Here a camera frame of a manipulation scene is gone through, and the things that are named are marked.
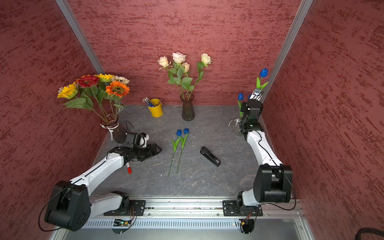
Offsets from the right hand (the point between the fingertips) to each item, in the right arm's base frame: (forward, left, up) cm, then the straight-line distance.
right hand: (252, 100), depth 81 cm
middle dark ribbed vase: (+12, +38, -24) cm, 46 cm away
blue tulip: (+6, +4, -4) cm, 8 cm away
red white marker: (-26, +72, -28) cm, 82 cm away
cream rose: (+18, +37, +1) cm, 41 cm away
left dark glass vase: (-2, +84, -12) cm, 85 cm away
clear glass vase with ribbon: (+4, +4, -29) cm, 29 cm away
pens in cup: (+16, +66, -13) cm, 69 cm away
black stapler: (-20, +24, -27) cm, 41 cm away
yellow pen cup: (+16, +61, -23) cm, 68 cm away
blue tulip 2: (-1, +44, -29) cm, 53 cm away
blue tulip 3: (0, +39, -29) cm, 48 cm away
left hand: (-21, +56, -22) cm, 63 cm away
